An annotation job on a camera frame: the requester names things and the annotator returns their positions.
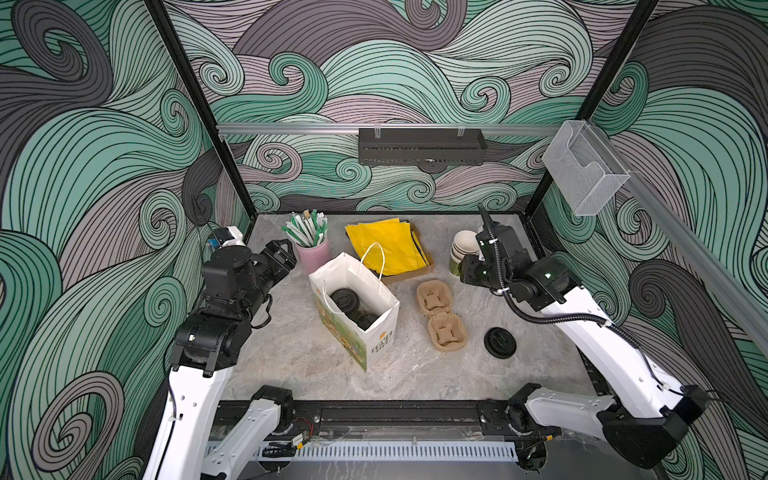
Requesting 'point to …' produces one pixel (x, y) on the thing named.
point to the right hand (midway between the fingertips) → (464, 268)
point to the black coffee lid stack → (500, 342)
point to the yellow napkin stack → (388, 247)
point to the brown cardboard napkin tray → (414, 273)
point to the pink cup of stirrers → (308, 232)
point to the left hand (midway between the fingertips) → (285, 245)
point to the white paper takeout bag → (375, 298)
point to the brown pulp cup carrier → (447, 330)
